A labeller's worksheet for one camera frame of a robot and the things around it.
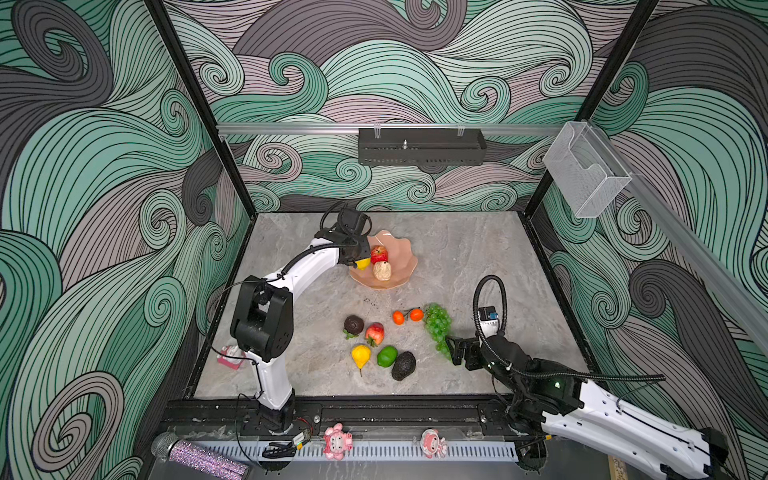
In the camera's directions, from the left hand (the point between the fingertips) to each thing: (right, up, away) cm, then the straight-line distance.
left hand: (363, 247), depth 92 cm
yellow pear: (0, -29, -12) cm, 32 cm away
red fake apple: (+5, -2, +8) cm, 10 cm away
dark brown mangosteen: (-3, -23, -7) cm, 24 cm away
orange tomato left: (+11, -21, -4) cm, 24 cm away
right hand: (+26, -23, -16) cm, 38 cm away
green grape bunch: (+23, -22, -7) cm, 32 cm away
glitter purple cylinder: (-42, -44, -26) cm, 67 cm away
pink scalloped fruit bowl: (+13, -4, +12) cm, 18 cm away
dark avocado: (+11, -31, -14) cm, 36 cm away
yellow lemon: (0, -5, -3) cm, 6 cm away
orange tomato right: (+17, -21, -2) cm, 27 cm away
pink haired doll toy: (+17, -44, -25) cm, 54 cm away
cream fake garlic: (+6, -7, +3) cm, 10 cm away
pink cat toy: (-5, -44, -25) cm, 51 cm away
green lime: (+7, -29, -12) cm, 33 cm away
